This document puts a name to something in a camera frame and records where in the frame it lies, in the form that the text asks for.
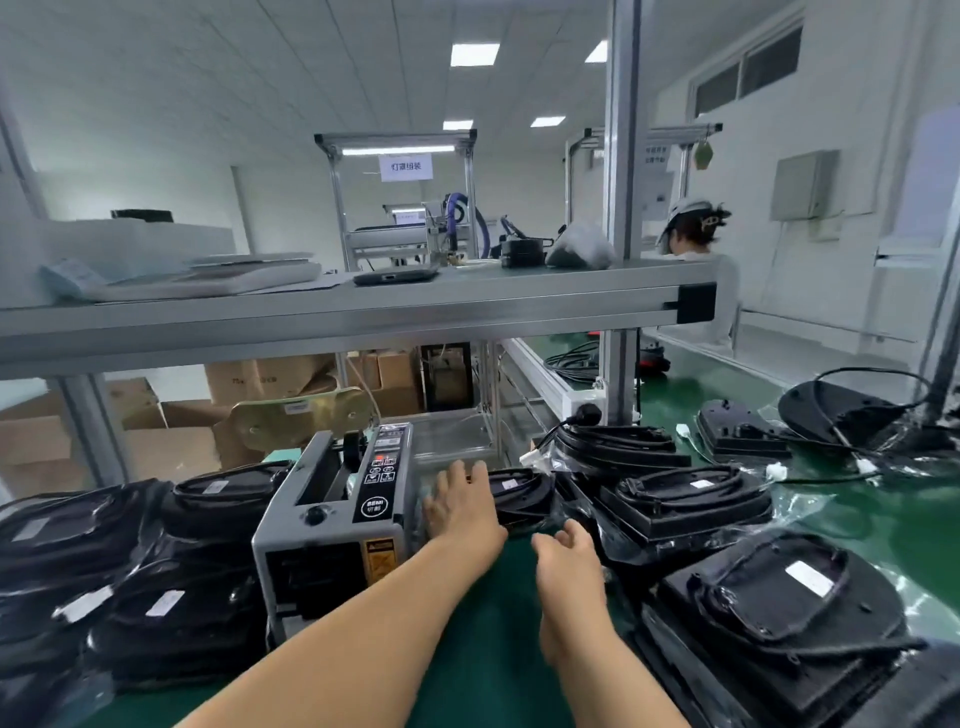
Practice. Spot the person's right hand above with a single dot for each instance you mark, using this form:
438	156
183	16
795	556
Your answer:
575	593

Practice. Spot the person's left hand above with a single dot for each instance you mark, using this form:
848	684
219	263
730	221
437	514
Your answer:
465	525

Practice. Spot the group of bagged black lamps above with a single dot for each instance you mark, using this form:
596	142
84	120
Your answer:
750	600

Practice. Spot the unbagged black lamps with cables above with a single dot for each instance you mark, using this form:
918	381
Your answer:
840	413

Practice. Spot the person's right forearm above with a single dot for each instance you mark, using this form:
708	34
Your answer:
608	693

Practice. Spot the person's left forearm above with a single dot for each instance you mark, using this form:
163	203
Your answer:
345	653

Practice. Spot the grey tape dispenser machine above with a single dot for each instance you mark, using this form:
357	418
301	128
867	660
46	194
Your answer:
323	540

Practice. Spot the white power socket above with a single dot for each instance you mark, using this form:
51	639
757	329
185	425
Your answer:
587	414

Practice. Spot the grey metal shelf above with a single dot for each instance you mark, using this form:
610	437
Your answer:
923	252
330	315

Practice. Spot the black phone on shelf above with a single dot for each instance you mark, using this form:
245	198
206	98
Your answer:
396	276

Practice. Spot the black cup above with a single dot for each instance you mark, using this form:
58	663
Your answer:
522	252

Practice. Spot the grey barcode scanner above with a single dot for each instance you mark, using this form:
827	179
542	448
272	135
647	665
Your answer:
581	248

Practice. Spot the white flat scale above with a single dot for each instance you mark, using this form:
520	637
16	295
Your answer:
210	279

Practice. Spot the white hanging sign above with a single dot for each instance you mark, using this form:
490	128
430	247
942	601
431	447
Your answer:
405	168

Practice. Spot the ceiling light panel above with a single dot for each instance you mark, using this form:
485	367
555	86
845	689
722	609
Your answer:
596	51
474	54
458	125
548	122

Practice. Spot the white box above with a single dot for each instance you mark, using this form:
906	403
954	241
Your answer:
143	248

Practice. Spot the green round sign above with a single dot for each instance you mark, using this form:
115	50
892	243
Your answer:
702	153

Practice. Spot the black flat tray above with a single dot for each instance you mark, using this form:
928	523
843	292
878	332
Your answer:
141	215

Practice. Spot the white handset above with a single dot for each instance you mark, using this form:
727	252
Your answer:
72	282

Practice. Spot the aluminium workstation frame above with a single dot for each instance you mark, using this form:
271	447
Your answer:
342	210
573	180

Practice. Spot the grey wall electrical box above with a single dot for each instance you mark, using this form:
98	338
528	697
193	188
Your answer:
803	185

